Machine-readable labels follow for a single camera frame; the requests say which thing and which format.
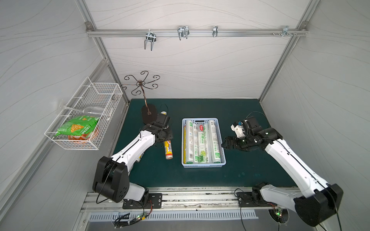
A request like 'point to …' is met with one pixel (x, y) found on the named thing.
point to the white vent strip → (131, 216)
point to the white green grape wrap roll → (196, 143)
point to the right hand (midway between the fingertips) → (229, 145)
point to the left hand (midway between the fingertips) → (169, 136)
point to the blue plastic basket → (204, 121)
